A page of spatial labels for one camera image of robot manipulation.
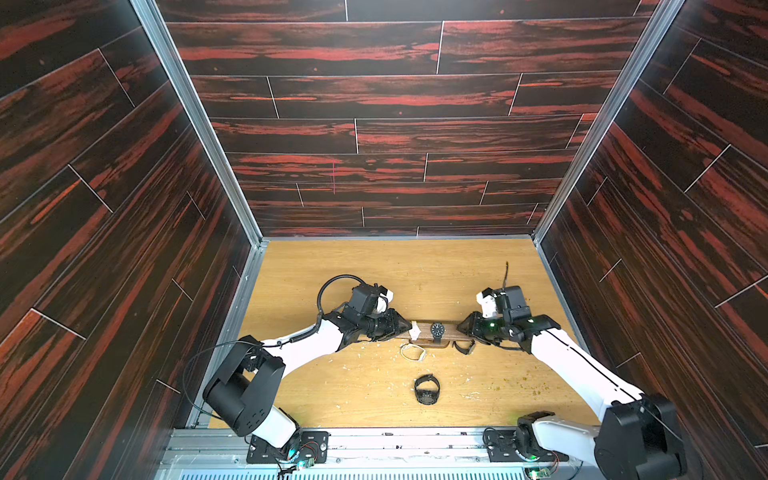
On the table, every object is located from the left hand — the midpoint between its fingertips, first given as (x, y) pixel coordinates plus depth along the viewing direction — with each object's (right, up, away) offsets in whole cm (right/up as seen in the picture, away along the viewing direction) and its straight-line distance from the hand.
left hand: (413, 329), depth 82 cm
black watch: (+7, -1, +4) cm, 8 cm away
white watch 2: (+3, -9, +4) cm, 11 cm away
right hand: (+16, 0, +4) cm, 16 cm away
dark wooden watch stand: (+4, -3, +4) cm, 6 cm away
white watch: (+1, -1, +3) cm, 3 cm away
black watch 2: (+3, -17, -3) cm, 18 cm away
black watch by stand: (+17, -8, +6) cm, 20 cm away
